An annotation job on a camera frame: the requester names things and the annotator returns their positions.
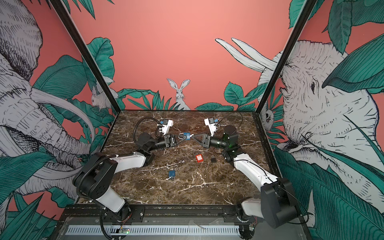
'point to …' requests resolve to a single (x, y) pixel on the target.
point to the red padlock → (199, 158)
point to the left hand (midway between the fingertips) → (186, 138)
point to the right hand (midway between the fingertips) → (191, 138)
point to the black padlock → (213, 160)
